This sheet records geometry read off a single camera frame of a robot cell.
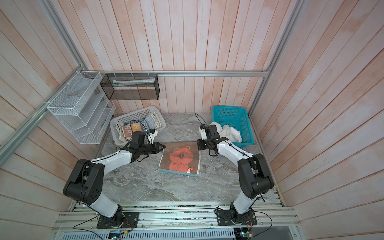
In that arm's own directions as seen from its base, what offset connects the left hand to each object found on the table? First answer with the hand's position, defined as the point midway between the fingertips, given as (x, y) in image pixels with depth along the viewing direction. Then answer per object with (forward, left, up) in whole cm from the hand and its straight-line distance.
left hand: (165, 148), depth 90 cm
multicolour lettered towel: (+24, +14, -3) cm, 28 cm away
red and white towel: (-2, -9, -9) cm, 13 cm away
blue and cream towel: (+14, +33, -2) cm, 36 cm away
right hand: (+6, -21, -1) cm, 22 cm away
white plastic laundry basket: (+9, +34, -1) cm, 35 cm away
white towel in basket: (+11, -41, +2) cm, 42 cm away
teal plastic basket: (+34, -53, -8) cm, 64 cm away
